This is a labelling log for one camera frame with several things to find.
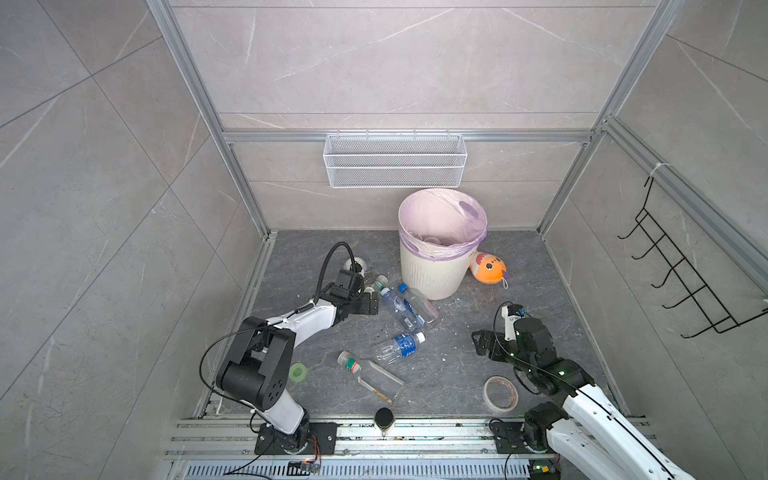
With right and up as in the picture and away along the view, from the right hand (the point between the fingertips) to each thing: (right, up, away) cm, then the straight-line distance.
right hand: (485, 333), depth 82 cm
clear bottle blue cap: (-16, +9, +16) cm, 24 cm away
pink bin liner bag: (-9, +33, +18) cm, 39 cm away
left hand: (-35, +10, +12) cm, 38 cm away
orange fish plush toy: (+6, +17, +16) cm, 24 cm away
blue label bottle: (-23, -4, +1) cm, 24 cm away
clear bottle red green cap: (-30, -14, +1) cm, 33 cm away
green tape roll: (-54, -12, +2) cm, 55 cm away
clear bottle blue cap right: (-17, +6, +14) cm, 22 cm away
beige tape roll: (+4, -16, -2) cm, 17 cm away
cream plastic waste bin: (-13, +15, +8) cm, 21 cm away
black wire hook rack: (+39, +10, -24) cm, 47 cm away
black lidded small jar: (-28, -16, -14) cm, 35 cm away
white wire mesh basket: (-25, +55, +18) cm, 63 cm away
